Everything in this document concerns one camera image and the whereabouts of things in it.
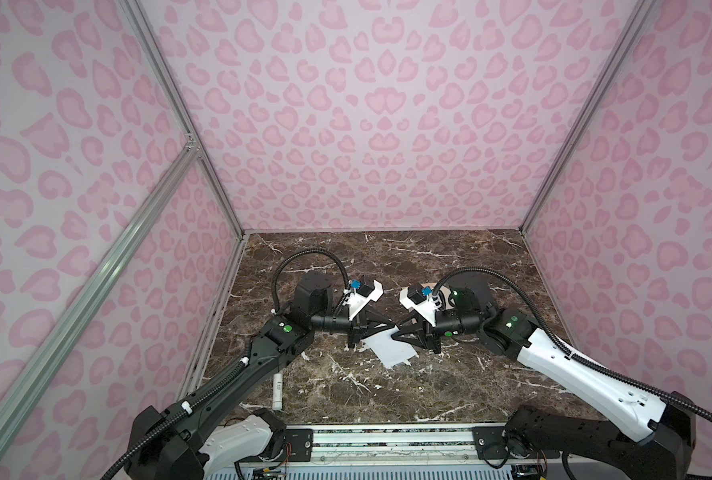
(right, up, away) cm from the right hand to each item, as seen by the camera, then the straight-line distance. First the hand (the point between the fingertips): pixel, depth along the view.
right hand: (398, 330), depth 66 cm
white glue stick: (-31, -20, +15) cm, 40 cm away
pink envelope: (+9, +9, -5) cm, 14 cm away
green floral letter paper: (-1, -5, +3) cm, 6 cm away
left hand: (-1, +2, -1) cm, 3 cm away
